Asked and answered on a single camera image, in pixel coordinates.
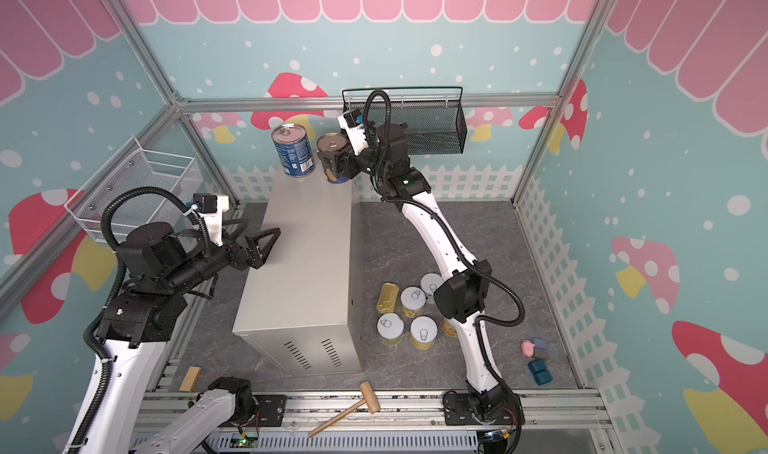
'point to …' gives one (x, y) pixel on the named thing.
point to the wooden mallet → (370, 399)
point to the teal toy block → (539, 370)
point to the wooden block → (191, 379)
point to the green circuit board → (244, 440)
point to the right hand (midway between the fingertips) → (331, 144)
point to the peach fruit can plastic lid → (448, 329)
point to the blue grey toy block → (539, 343)
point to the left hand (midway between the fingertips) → (264, 233)
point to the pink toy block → (527, 348)
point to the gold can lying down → (388, 298)
